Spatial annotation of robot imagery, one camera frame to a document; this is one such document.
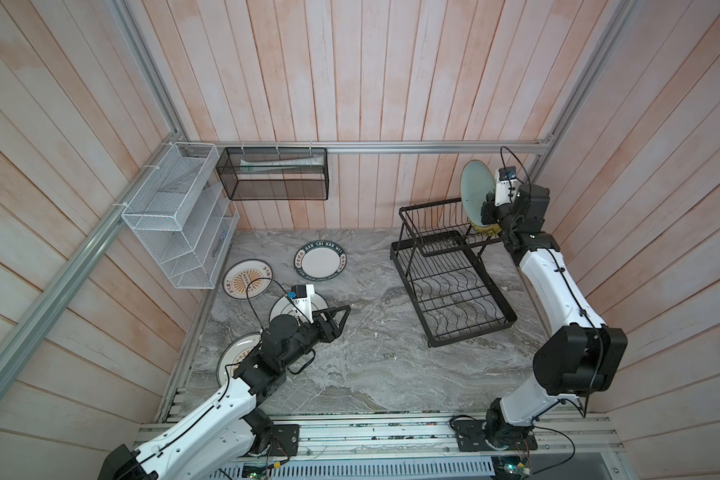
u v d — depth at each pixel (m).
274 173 1.04
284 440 0.73
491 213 0.73
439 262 1.07
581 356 0.44
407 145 0.97
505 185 0.69
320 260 1.12
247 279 1.06
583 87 0.80
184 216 0.73
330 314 0.66
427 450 0.73
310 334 0.65
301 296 0.66
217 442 0.57
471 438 0.73
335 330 0.65
